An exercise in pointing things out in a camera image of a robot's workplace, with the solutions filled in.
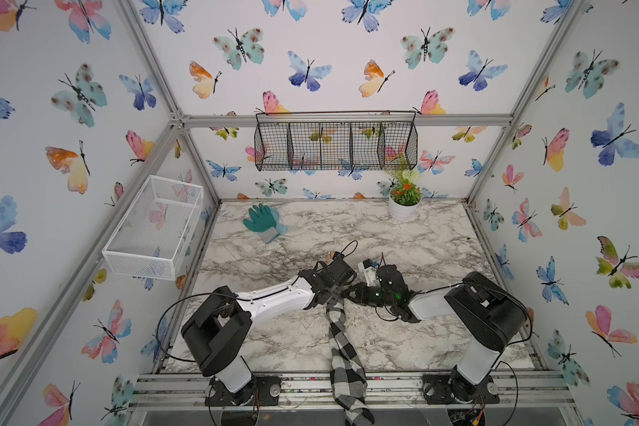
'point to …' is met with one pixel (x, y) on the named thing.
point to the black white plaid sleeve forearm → (349, 381)
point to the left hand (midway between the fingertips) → (331, 285)
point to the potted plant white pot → (405, 197)
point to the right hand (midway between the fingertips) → (343, 293)
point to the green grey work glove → (263, 221)
